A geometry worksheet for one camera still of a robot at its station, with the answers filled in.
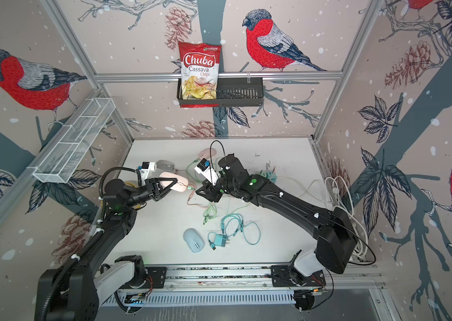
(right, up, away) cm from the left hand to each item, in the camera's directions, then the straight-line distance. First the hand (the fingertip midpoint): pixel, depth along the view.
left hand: (178, 182), depth 71 cm
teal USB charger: (+15, -26, +11) cm, 32 cm away
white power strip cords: (+72, -7, +32) cm, 79 cm away
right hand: (+8, -2, +3) cm, 8 cm away
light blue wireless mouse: (+4, -25, +9) cm, 27 cm away
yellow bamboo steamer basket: (-13, -8, -3) cm, 16 cm away
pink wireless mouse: (+1, -1, +1) cm, 2 cm away
